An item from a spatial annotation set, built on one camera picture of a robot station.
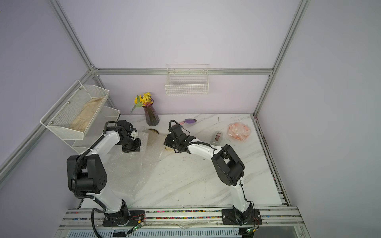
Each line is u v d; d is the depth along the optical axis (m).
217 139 1.02
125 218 0.68
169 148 0.86
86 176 0.47
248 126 1.13
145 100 0.96
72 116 0.76
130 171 0.88
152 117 1.08
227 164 0.52
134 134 0.86
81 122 0.75
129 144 0.77
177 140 0.72
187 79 0.96
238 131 1.06
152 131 1.06
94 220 0.71
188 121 1.15
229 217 0.73
